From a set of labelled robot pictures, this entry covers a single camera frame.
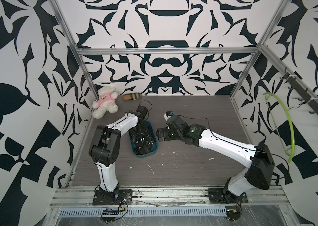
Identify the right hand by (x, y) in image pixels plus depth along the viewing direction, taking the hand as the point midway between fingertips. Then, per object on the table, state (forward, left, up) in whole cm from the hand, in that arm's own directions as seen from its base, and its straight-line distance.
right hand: (162, 130), depth 79 cm
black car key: (0, +14, -16) cm, 21 cm away
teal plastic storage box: (+8, +7, -12) cm, 16 cm away
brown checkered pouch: (+40, +23, -13) cm, 48 cm away
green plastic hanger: (-16, -58, +7) cm, 61 cm away
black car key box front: (-5, +14, -15) cm, 21 cm away
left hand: (+8, +14, -14) cm, 21 cm away
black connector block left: (-37, +27, -19) cm, 50 cm away
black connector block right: (-37, -35, -20) cm, 55 cm away
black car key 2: (-3, +9, -16) cm, 19 cm away
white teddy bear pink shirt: (+29, +41, -9) cm, 51 cm away
